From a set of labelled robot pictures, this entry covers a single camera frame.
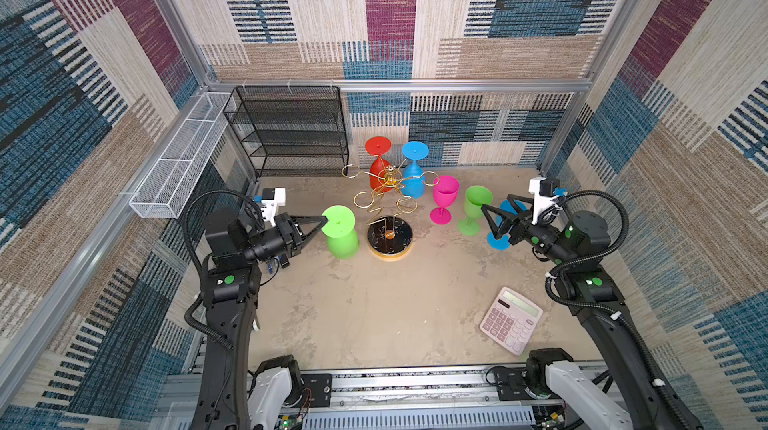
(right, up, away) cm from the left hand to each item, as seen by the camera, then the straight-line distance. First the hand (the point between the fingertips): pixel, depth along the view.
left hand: (327, 220), depth 63 cm
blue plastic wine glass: (+20, +11, +24) cm, 33 cm away
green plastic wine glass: (+40, +5, +32) cm, 51 cm away
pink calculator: (+46, -29, +20) cm, 58 cm away
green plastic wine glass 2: (+3, -3, 0) cm, 4 cm away
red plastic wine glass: (+10, +13, +25) cm, 30 cm away
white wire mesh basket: (-39, +6, +7) cm, 41 cm away
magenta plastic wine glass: (+31, +7, +33) cm, 45 cm away
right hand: (+37, +3, +6) cm, 38 cm away
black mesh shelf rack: (-22, +29, +46) cm, 59 cm away
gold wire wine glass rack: (+13, -8, +36) cm, 39 cm away
